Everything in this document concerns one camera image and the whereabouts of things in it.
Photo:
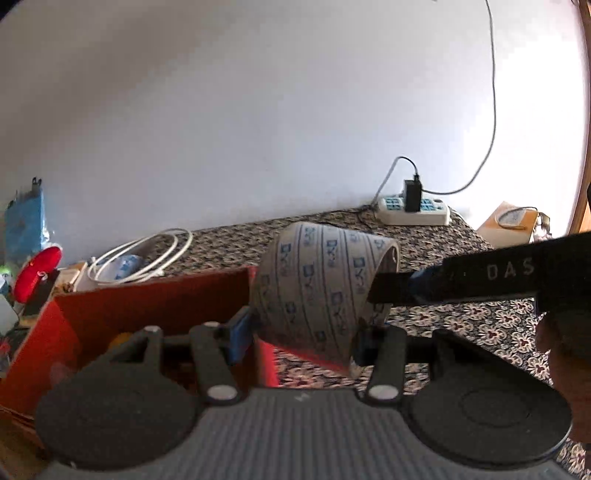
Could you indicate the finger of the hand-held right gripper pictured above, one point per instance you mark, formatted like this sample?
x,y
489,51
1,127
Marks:
x,y
422,281

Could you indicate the floral patterned tablecloth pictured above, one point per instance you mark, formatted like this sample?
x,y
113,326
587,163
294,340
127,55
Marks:
x,y
485,323

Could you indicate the blue white plastic packet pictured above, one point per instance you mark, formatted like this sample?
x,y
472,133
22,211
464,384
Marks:
x,y
127,265

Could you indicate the red plush toy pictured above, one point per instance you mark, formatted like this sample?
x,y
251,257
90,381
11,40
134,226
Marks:
x,y
37,267

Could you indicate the tan cardboard box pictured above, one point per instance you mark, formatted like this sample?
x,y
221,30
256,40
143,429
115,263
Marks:
x,y
498,228

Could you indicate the person's right hand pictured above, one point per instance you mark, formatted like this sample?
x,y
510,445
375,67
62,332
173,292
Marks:
x,y
558,383

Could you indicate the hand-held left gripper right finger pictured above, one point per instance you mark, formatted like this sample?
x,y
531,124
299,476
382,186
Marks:
x,y
364,346

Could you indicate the small tan paper box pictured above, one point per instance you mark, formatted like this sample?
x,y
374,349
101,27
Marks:
x,y
74,277

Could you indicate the black charger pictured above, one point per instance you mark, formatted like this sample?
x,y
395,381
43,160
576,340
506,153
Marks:
x,y
412,196

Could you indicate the red cardboard box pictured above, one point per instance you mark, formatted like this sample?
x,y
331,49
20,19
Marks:
x,y
138,304

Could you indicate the patterned white cup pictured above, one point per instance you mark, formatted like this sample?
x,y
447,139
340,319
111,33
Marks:
x,y
314,286

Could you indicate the blue plastic bag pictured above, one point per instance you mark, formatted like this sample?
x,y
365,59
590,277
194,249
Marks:
x,y
25,226

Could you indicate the white power strip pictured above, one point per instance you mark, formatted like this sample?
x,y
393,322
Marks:
x,y
429,217

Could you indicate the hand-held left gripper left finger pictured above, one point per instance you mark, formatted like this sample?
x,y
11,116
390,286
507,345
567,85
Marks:
x,y
240,334

